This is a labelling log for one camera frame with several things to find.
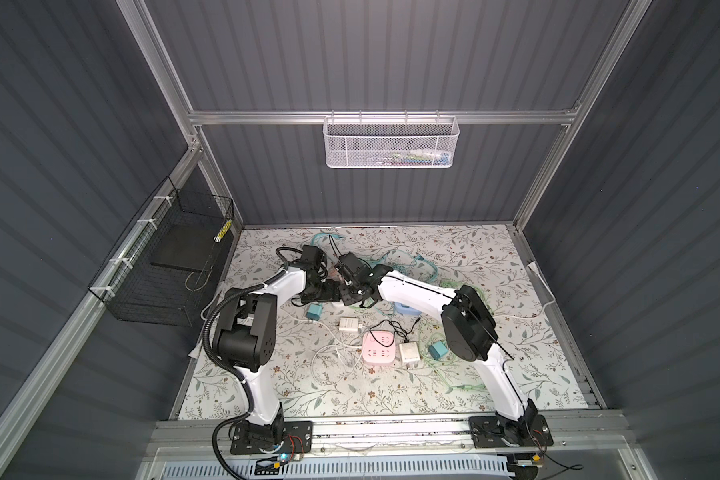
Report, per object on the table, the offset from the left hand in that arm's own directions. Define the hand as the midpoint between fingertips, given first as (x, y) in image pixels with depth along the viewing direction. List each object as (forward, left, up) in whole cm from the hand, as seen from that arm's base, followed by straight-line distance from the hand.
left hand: (329, 296), depth 98 cm
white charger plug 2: (-21, -24, 0) cm, 31 cm away
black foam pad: (-1, +33, +27) cm, 42 cm away
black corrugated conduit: (-35, +14, +31) cm, 49 cm away
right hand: (-1, -7, +2) cm, 7 cm away
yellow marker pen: (+7, +27, +25) cm, 37 cm away
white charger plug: (-10, -6, 0) cm, 12 cm away
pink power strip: (-18, -15, 0) cm, 24 cm away
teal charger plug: (-5, +4, 0) cm, 7 cm away
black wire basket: (-5, +39, +26) cm, 47 cm away
